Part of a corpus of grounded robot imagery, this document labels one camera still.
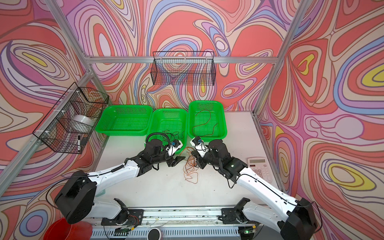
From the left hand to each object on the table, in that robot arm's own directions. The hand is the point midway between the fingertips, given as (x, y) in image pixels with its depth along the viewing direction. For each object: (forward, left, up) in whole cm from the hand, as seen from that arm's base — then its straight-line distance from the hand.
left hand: (183, 151), depth 82 cm
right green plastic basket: (+36, -16, -13) cm, 42 cm away
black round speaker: (-37, +12, -9) cm, 39 cm away
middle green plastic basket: (+34, +11, -14) cm, 39 cm away
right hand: (-5, -6, +4) cm, 9 cm away
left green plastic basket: (+36, +48, -13) cm, 61 cm away
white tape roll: (+8, +49, +18) cm, 53 cm away
